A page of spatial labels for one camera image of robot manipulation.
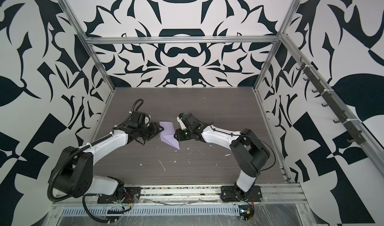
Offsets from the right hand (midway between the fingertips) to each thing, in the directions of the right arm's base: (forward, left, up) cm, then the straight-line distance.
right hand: (176, 135), depth 86 cm
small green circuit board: (-35, -34, -10) cm, 50 cm away
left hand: (+4, +8, +1) cm, 9 cm away
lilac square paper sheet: (+1, +5, -3) cm, 6 cm away
